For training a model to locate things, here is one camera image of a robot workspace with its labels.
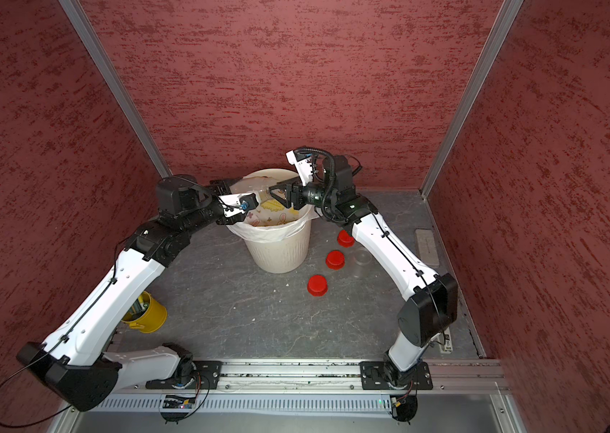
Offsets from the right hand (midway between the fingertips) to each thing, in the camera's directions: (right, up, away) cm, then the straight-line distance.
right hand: (271, 194), depth 69 cm
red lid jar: (+27, -21, +17) cm, 38 cm away
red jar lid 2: (+19, -22, +29) cm, 41 cm away
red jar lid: (+24, -15, +34) cm, 44 cm away
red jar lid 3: (+12, -30, +22) cm, 39 cm away
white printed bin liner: (-4, -7, +23) cm, 24 cm away
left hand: (-9, +1, -1) cm, 9 cm away
